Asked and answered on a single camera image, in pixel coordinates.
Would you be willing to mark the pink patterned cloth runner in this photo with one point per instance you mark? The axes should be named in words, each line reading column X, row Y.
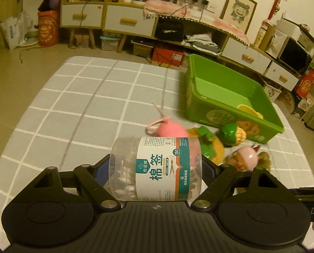
column 169, row 9

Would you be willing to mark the framed cartoon girl picture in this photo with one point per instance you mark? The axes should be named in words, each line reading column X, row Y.
column 239, row 13

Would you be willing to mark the black microwave oven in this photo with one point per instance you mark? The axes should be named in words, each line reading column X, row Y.
column 294, row 56

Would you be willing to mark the yellow green toy corn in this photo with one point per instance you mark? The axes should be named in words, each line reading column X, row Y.
column 231, row 135

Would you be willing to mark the pink toy peach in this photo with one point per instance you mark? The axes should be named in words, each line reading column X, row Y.
column 164, row 127

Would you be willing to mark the orange toy pumpkin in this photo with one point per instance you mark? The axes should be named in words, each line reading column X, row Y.
column 210, row 145

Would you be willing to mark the red cardboard box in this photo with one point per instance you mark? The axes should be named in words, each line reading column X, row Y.
column 167, row 56

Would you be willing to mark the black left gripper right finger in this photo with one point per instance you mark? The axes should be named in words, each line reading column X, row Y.
column 218, row 180

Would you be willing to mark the grey checked table cloth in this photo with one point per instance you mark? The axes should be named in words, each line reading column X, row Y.
column 79, row 113

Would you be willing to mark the pink clear capsule ball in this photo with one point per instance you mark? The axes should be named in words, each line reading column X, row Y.
column 245, row 158

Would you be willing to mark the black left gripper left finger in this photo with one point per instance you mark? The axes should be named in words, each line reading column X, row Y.
column 91, row 181

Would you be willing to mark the wooden white drawer cabinet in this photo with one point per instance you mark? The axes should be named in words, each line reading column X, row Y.
column 272, row 23

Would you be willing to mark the green plastic storage bin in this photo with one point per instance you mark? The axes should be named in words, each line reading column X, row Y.
column 213, row 93

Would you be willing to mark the clear cotton swab jar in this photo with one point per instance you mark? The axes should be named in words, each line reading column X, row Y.
column 155, row 169

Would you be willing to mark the orange printed paper bag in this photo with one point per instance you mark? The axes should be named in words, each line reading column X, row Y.
column 48, row 27

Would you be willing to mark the black bag on shelf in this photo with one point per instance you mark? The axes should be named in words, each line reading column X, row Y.
column 167, row 29

